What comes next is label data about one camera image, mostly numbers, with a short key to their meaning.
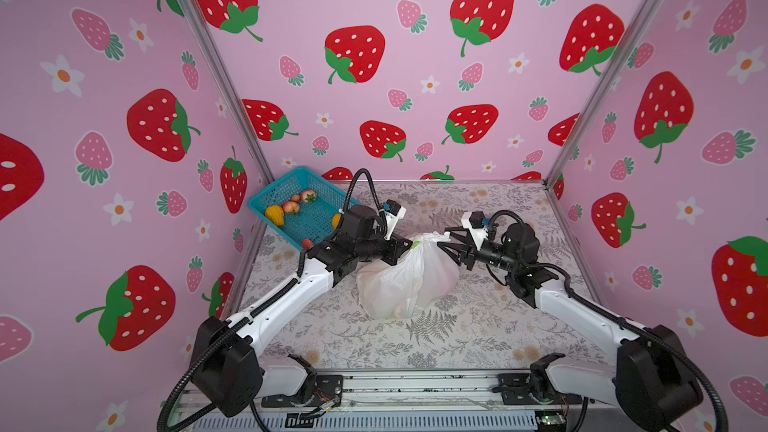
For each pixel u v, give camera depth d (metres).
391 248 0.67
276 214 1.04
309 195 1.11
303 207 1.12
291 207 1.07
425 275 0.78
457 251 0.69
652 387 0.40
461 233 0.76
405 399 0.73
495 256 0.68
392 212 0.67
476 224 0.65
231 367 0.40
